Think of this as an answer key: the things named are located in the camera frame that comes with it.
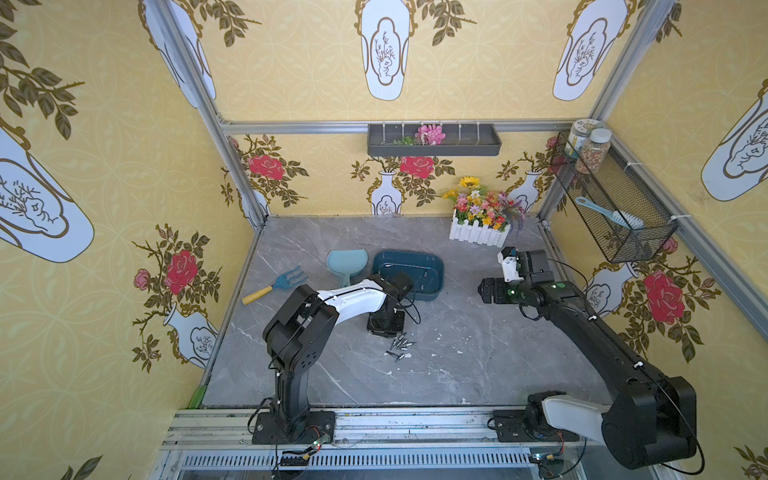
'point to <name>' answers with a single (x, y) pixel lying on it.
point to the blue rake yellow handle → (281, 282)
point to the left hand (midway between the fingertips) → (383, 331)
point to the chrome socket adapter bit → (395, 355)
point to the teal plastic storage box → (425, 269)
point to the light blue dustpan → (346, 263)
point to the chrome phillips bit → (402, 335)
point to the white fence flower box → (482, 217)
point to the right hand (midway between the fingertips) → (500, 285)
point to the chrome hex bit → (410, 343)
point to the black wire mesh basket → (616, 188)
